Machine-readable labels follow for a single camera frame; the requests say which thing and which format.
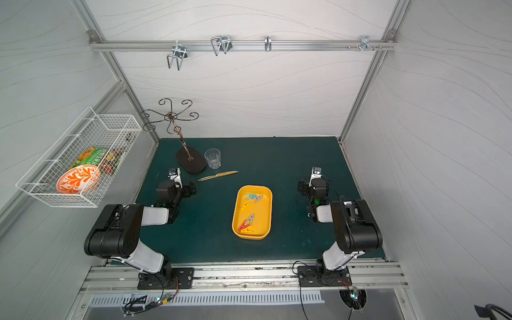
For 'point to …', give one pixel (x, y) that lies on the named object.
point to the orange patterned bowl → (77, 178)
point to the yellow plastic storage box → (261, 224)
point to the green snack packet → (93, 156)
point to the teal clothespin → (250, 196)
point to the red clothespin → (242, 226)
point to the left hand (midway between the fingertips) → (184, 180)
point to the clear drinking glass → (213, 158)
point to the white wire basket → (115, 133)
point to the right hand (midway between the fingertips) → (314, 178)
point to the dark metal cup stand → (190, 158)
